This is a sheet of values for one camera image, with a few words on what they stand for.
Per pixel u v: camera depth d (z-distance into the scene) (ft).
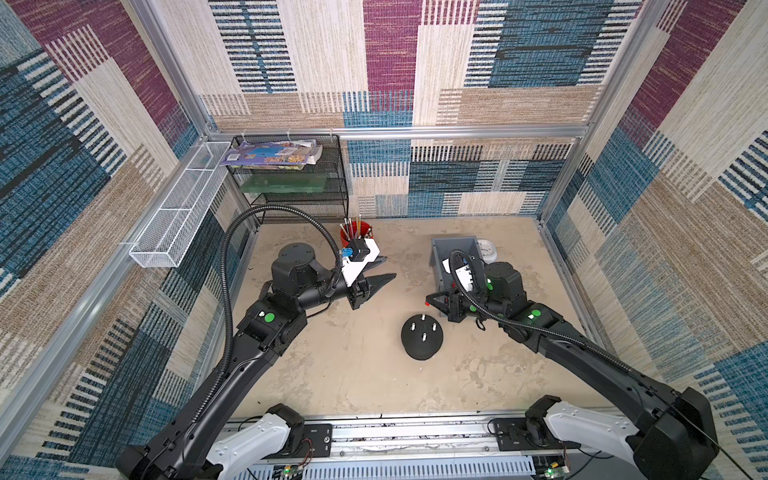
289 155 2.67
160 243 2.30
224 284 1.52
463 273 2.21
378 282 2.06
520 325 1.70
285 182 3.26
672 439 1.24
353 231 3.28
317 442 2.42
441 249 3.57
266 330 1.50
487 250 3.54
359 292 1.75
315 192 3.19
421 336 2.57
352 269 1.70
